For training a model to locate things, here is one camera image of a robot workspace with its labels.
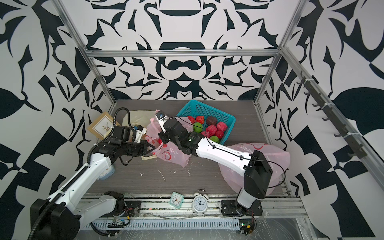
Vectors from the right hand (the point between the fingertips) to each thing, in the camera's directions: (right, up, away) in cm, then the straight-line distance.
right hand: (160, 124), depth 75 cm
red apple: (+28, -5, +23) cm, 37 cm away
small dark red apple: (+33, -7, +21) cm, 40 cm away
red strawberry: (+16, +2, +34) cm, 37 cm away
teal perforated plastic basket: (+18, +10, +35) cm, 41 cm away
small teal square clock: (+8, -38, +1) cm, 38 cm away
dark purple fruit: (+29, +1, +27) cm, 39 cm away
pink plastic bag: (+4, -15, +7) cm, 17 cm away
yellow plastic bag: (-17, +3, +19) cm, 25 cm away
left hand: (-5, -11, +4) cm, 13 cm away
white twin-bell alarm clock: (+20, -37, -2) cm, 42 cm away
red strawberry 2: (+21, +2, +28) cm, 35 cm away
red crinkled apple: (+35, -2, +24) cm, 43 cm away
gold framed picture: (-38, -2, +15) cm, 41 cm away
